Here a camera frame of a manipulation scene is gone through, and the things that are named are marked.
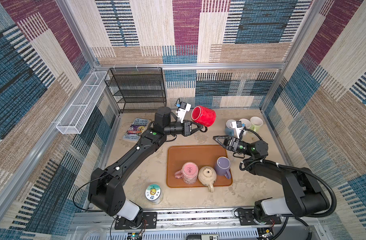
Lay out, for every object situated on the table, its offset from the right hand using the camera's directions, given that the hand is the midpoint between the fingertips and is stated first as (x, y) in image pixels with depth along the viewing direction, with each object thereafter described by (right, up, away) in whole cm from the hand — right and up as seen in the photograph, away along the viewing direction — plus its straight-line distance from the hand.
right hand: (214, 141), depth 72 cm
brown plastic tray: (-19, -12, +25) cm, 33 cm away
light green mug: (+33, +9, +30) cm, 46 cm away
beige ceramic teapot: (-2, -19, +6) cm, 20 cm away
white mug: (+27, +9, +29) cm, 41 cm away
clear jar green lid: (-29, -26, +2) cm, 39 cm away
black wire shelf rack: (-46, +35, +36) cm, 68 cm away
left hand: (-6, +7, -3) cm, 10 cm away
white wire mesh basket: (-65, +11, 0) cm, 66 cm away
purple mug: (+6, -15, +9) cm, 19 cm away
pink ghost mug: (-12, -17, +6) cm, 22 cm away
